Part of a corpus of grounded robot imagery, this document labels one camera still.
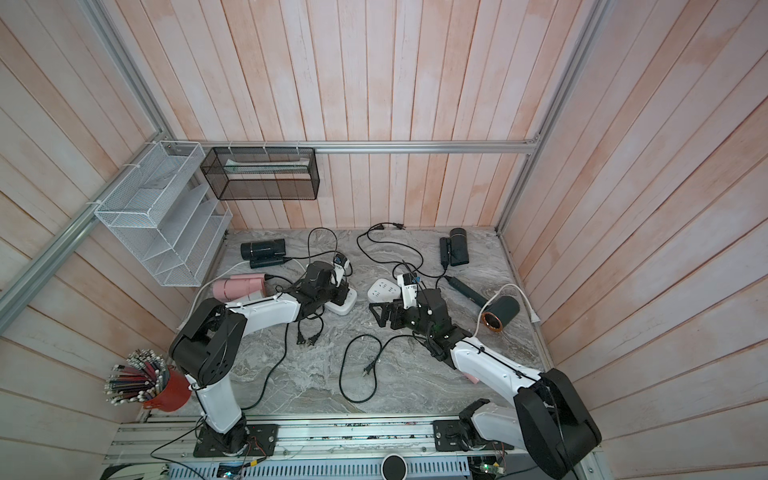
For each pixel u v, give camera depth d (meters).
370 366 0.85
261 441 0.73
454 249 1.10
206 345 0.49
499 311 0.91
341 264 0.85
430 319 0.63
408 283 0.73
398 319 0.73
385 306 0.72
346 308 0.95
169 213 0.73
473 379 0.82
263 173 1.06
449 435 0.73
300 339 0.90
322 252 1.12
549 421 0.41
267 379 0.83
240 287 0.96
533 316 0.99
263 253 1.13
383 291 0.99
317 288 0.75
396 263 1.11
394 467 0.66
